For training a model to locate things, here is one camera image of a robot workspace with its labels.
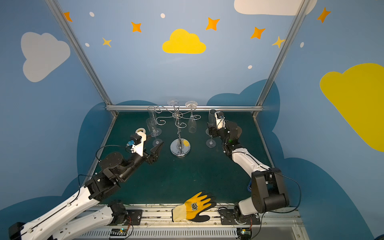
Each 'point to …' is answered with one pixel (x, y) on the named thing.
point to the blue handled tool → (249, 188)
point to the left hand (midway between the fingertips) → (154, 137)
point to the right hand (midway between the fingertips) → (216, 119)
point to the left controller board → (118, 233)
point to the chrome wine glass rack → (179, 147)
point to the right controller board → (244, 233)
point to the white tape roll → (141, 129)
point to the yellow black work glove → (192, 209)
